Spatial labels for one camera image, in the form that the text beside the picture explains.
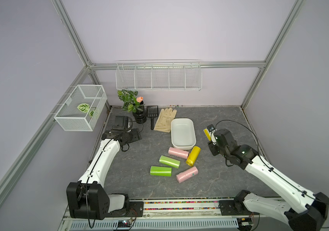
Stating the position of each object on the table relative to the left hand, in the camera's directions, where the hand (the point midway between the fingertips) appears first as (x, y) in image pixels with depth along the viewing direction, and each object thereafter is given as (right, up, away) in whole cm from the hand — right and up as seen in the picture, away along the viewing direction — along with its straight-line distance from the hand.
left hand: (135, 137), depth 82 cm
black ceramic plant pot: (-2, +13, +23) cm, 27 cm away
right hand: (+44, -1, -4) cm, 44 cm away
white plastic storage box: (+30, 0, +20) cm, 36 cm away
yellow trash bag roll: (+35, -13, +9) cm, 38 cm away
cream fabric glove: (+15, +8, +29) cm, 33 cm away
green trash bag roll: (+20, -15, +5) cm, 26 cm away
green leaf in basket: (-27, +17, -4) cm, 32 cm away
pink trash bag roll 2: (+28, -22, -2) cm, 36 cm away
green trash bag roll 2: (+18, -20, +1) cm, 27 cm away
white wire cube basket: (-28, +11, -15) cm, 33 cm away
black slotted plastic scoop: (+5, +16, +36) cm, 40 cm away
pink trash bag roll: (+26, -11, +8) cm, 29 cm away
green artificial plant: (-5, +20, +9) cm, 23 cm away
